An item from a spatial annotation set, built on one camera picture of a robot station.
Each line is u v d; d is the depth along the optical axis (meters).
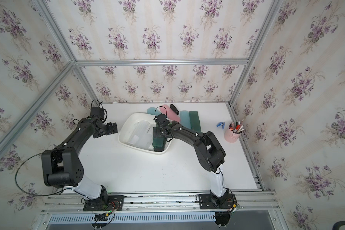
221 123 1.05
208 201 0.73
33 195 0.68
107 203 0.68
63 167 0.44
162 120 0.73
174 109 1.14
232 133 0.89
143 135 0.98
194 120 1.07
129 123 1.02
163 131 0.69
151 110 1.16
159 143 0.90
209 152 0.51
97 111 0.70
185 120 1.08
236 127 0.91
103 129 0.73
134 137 0.97
